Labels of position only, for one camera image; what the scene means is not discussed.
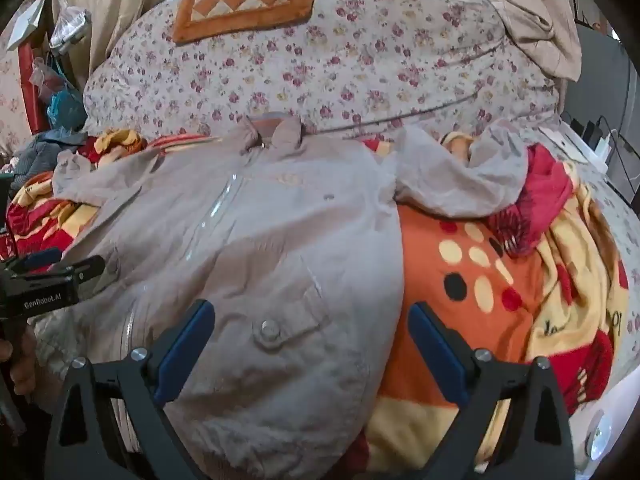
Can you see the white power strip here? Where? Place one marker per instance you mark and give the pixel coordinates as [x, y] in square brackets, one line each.
[582, 142]

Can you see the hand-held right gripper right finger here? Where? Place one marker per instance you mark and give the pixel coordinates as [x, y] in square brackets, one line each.
[435, 352]

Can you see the dark grey cabinet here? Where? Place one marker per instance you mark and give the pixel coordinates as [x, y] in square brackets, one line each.
[607, 80]

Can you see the orange checkered cushion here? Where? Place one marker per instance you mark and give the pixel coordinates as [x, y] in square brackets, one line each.
[250, 0]

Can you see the person's left hand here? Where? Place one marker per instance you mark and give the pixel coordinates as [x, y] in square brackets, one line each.
[25, 360]

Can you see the beige cloth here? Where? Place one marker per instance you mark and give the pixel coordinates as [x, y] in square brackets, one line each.
[530, 15]

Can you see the dark blue clothes pile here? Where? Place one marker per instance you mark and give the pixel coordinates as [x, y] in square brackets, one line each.
[40, 152]

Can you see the blue plastic bag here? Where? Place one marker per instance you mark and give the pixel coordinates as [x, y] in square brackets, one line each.
[65, 107]

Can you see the red orange patterned blanket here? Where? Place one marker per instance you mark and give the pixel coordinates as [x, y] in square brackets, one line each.
[500, 280]

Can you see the red wooden post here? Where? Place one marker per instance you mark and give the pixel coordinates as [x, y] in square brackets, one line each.
[30, 85]

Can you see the grey zip jacket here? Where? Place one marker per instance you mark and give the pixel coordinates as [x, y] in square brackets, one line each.
[260, 240]

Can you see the clear plastic bag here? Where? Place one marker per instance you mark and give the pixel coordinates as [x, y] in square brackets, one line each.
[70, 25]

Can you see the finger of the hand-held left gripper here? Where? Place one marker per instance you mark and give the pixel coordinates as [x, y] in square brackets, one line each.
[85, 267]
[40, 258]

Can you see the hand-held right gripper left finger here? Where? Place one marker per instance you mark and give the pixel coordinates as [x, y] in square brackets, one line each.
[186, 347]

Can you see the floral quilt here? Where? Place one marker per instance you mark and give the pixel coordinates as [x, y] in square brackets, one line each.
[350, 60]

